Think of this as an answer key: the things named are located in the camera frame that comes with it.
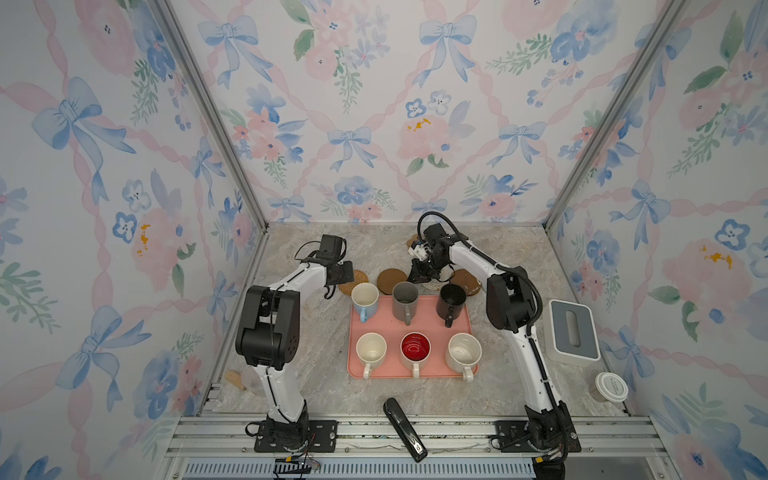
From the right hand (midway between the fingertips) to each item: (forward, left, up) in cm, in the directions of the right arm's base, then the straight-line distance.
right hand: (408, 279), depth 103 cm
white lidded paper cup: (-36, -51, +4) cm, 62 cm away
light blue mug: (-12, +14, +7) cm, 19 cm away
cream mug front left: (-26, +11, +1) cm, 29 cm away
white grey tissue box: (-21, -46, +4) cm, 51 cm away
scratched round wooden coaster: (-17, -13, +24) cm, 32 cm away
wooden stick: (-34, +48, +1) cm, 59 cm away
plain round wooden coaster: (0, +7, 0) cm, 7 cm away
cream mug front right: (-26, -15, +1) cm, 30 cm away
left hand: (-1, +20, +6) cm, 21 cm away
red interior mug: (-25, -1, +1) cm, 25 cm away
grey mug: (-11, +2, +5) cm, 12 cm away
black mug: (-10, -13, +2) cm, 17 cm away
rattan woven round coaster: (+1, +17, 0) cm, 17 cm away
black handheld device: (-46, +2, +3) cm, 46 cm away
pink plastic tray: (-16, -5, 0) cm, 17 cm away
